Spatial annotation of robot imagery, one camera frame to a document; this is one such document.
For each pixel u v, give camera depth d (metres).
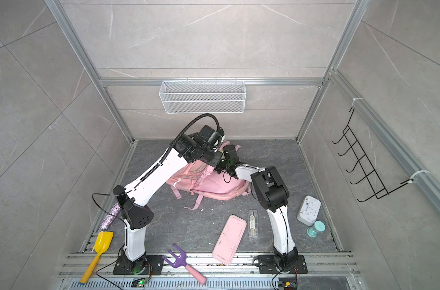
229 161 0.82
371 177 0.64
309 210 0.86
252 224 0.83
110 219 0.84
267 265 0.73
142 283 0.69
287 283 0.70
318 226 0.75
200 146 0.54
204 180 0.82
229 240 0.78
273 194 0.58
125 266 0.63
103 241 0.80
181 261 0.75
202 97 1.00
